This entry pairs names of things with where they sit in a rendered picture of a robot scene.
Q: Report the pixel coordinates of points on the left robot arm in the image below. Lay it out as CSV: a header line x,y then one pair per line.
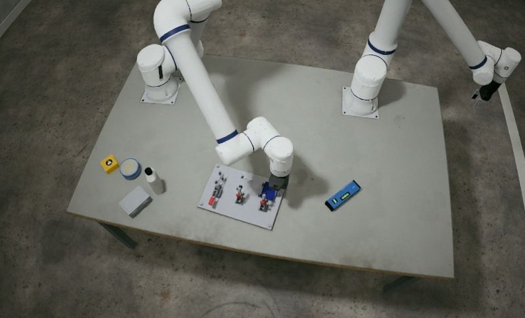
x,y
482,58

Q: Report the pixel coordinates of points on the blue spirit level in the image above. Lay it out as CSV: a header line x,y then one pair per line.
x,y
341,196

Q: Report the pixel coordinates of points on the white bottle with black cap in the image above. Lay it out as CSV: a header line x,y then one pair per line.
x,y
154,181

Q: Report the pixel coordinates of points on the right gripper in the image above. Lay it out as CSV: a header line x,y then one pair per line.
x,y
278,181

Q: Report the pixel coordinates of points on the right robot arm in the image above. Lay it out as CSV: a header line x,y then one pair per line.
x,y
180,51

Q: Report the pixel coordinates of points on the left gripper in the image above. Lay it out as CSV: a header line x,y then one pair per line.
x,y
486,91

